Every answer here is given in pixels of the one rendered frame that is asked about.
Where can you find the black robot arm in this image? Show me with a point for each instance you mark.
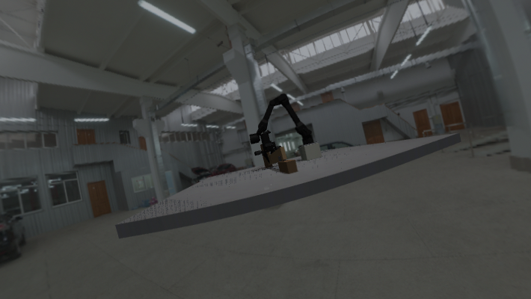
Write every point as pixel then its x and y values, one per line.
pixel 307 138

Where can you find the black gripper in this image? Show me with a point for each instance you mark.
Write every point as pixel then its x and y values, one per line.
pixel 265 152

